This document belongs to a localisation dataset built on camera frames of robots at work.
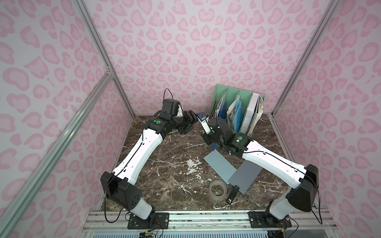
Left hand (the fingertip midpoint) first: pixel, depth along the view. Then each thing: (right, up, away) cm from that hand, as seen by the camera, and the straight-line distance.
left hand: (199, 118), depth 73 cm
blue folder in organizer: (+24, +2, +17) cm, 29 cm away
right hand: (+3, -5, +3) cm, 6 cm away
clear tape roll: (+11, -40, +11) cm, 42 cm away
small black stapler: (+18, -40, +7) cm, 45 cm away
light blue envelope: (+14, -29, +20) cm, 38 cm away
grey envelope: (+27, -34, +15) cm, 45 cm away
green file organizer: (+17, +13, +26) cm, 34 cm away
